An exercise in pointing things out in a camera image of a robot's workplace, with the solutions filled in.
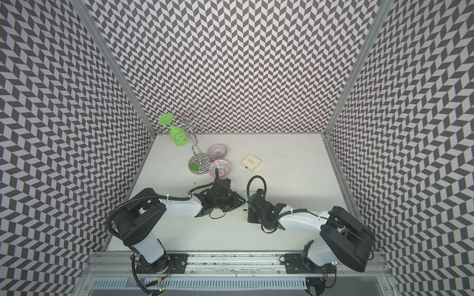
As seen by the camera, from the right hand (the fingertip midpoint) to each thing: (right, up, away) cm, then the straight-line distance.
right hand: (252, 220), depth 85 cm
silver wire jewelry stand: (-30, +25, +18) cm, 43 cm away
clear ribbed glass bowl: (-20, +32, +23) cm, 44 cm away
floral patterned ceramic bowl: (-15, +23, +15) cm, 31 cm away
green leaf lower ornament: (-37, +40, +5) cm, 55 cm away
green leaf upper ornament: (-40, +47, -2) cm, 62 cm away
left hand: (-4, +7, +1) cm, 8 cm away
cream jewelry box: (0, +26, +16) cm, 30 cm away
